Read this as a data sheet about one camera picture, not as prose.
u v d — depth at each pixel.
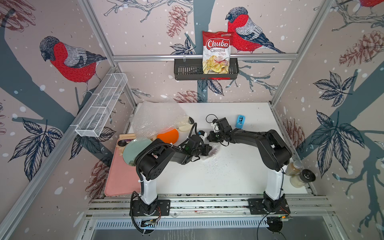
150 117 1.06
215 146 0.93
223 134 0.78
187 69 0.95
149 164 0.50
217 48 0.84
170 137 1.00
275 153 0.52
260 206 0.73
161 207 0.73
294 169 0.78
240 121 1.07
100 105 0.78
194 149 0.77
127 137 1.00
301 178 0.74
